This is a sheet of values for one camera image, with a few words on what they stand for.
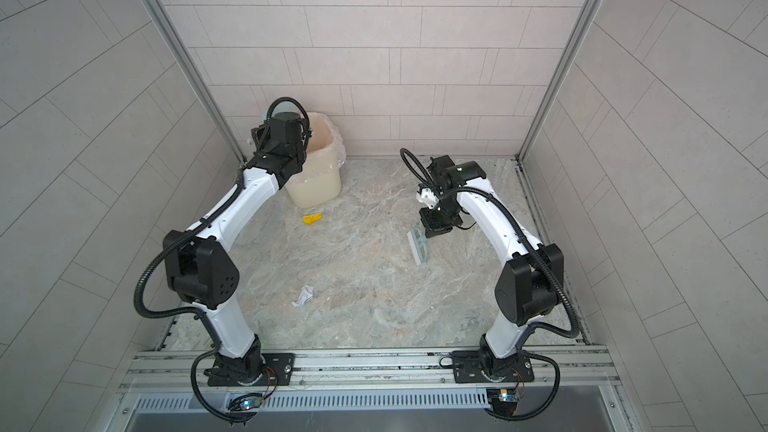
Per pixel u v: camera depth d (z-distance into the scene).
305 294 0.82
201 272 0.46
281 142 0.63
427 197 0.75
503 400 0.68
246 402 0.65
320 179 0.88
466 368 0.71
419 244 0.83
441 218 0.68
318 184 0.92
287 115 0.66
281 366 0.71
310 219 0.97
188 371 0.64
